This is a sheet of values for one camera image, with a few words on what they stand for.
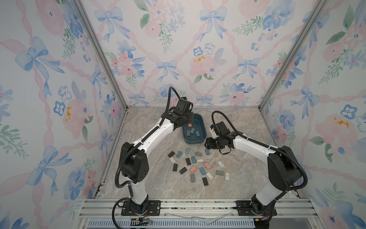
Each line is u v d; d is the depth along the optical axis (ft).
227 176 2.78
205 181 2.74
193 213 2.40
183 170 2.84
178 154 3.05
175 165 2.90
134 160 1.53
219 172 2.86
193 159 3.00
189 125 3.51
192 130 3.40
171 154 3.06
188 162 2.95
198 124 3.58
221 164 2.93
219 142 2.49
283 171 1.50
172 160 2.96
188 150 3.12
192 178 2.78
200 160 2.96
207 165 2.90
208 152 3.11
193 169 2.87
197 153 3.10
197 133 3.39
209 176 2.75
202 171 2.88
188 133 3.37
